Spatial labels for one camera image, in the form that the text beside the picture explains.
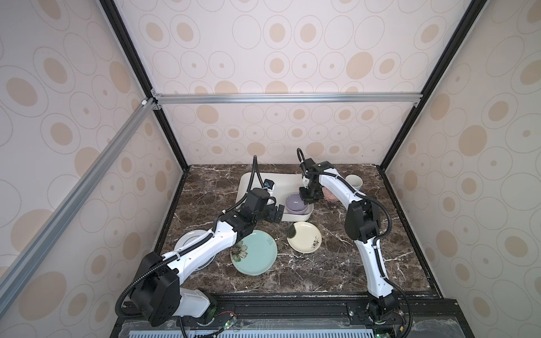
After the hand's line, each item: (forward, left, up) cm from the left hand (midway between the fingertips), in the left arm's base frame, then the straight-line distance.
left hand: (278, 200), depth 80 cm
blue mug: (+21, -38, -14) cm, 46 cm away
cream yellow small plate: (-6, -13, -21) cm, 25 cm away
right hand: (+11, -13, -16) cm, 24 cm away
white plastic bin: (+23, -4, -19) cm, 30 cm away
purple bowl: (+10, -8, -17) cm, 22 cm away
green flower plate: (-13, +10, -21) cm, 27 cm away
